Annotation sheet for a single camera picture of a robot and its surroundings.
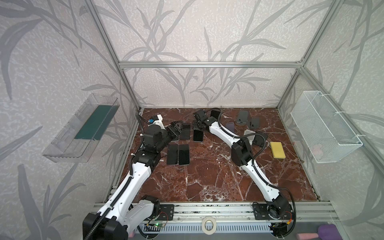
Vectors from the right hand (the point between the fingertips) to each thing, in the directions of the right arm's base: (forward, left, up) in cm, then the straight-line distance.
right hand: (196, 121), depth 108 cm
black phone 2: (-12, -1, -1) cm, 12 cm away
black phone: (-8, +8, -3) cm, 12 cm away
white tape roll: (-65, -6, -1) cm, 65 cm away
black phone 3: (-2, -13, +11) cm, 17 cm away
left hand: (-21, +6, +27) cm, 34 cm away
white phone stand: (-16, -36, +2) cm, 39 cm away
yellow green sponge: (-22, -54, -3) cm, 58 cm away
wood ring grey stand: (+1, -33, +2) cm, 34 cm away
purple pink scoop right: (-65, -62, -2) cm, 90 cm away
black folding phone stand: (-17, -42, +2) cm, 45 cm away
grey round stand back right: (-7, -24, +4) cm, 25 cm away
